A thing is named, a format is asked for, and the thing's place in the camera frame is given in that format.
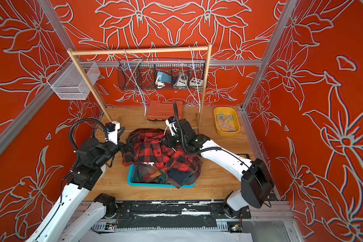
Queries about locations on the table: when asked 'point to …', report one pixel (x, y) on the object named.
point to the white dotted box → (192, 82)
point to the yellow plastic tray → (227, 121)
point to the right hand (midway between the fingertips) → (159, 139)
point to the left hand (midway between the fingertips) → (130, 130)
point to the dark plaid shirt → (148, 172)
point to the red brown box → (158, 110)
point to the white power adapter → (181, 81)
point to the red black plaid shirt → (153, 147)
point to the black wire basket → (145, 71)
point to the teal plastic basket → (130, 181)
